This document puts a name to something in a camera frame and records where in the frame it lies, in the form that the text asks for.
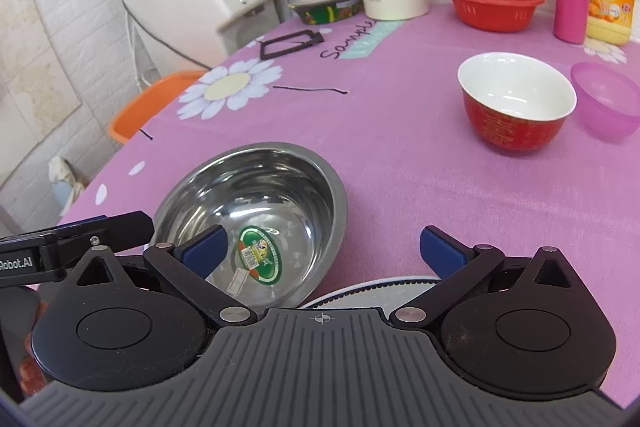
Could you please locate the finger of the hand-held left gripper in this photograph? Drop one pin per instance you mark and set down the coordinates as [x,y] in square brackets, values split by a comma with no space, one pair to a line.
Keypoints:
[125,229]

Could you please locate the white dark-rimmed plate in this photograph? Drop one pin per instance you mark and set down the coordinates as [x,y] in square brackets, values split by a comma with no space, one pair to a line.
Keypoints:
[370,289]

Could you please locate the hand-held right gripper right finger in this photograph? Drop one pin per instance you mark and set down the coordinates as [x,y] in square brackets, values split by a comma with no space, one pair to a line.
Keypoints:
[442,252]

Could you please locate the black rectangular frame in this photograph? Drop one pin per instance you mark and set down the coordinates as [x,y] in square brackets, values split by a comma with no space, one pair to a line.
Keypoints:
[267,49]

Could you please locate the orange plastic basin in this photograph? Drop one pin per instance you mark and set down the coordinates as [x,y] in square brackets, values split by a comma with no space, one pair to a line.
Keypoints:
[145,107]

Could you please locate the purple plastic bowl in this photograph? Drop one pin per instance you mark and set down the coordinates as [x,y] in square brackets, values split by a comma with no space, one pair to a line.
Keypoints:
[607,107]

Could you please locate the red plastic basket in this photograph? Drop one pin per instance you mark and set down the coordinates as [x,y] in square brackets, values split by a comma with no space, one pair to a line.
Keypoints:
[492,14]

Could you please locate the pink floral tablecloth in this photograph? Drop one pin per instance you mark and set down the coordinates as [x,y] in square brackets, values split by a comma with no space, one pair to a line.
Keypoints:
[400,132]

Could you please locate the red ceramic bowl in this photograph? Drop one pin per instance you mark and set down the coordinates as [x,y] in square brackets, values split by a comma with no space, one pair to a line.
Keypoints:
[515,127]

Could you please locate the stainless steel bowl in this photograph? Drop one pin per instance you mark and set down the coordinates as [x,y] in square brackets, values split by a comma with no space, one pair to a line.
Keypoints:
[280,187]

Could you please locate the white crumpled bag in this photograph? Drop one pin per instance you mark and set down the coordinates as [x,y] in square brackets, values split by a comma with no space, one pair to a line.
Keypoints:
[65,182]

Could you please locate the foil-lidded food container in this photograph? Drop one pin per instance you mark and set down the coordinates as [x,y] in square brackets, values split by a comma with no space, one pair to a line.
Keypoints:
[325,9]

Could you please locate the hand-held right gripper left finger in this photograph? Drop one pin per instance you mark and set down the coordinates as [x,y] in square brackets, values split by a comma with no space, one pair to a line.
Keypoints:
[205,252]

